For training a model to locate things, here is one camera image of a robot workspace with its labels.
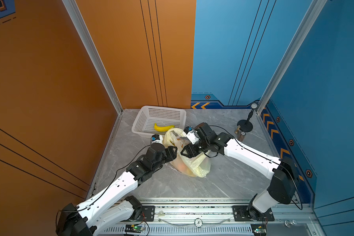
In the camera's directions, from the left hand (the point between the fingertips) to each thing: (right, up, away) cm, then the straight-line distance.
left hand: (175, 147), depth 78 cm
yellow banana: (-10, +9, +27) cm, 30 cm away
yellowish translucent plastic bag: (+13, -10, 0) cm, 16 cm away
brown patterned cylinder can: (+44, +4, +21) cm, 49 cm away
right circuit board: (+41, -39, -7) cm, 57 cm away
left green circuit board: (-20, -38, -7) cm, 43 cm away
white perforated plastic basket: (-25, +18, +34) cm, 46 cm away
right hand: (+5, -2, +1) cm, 6 cm away
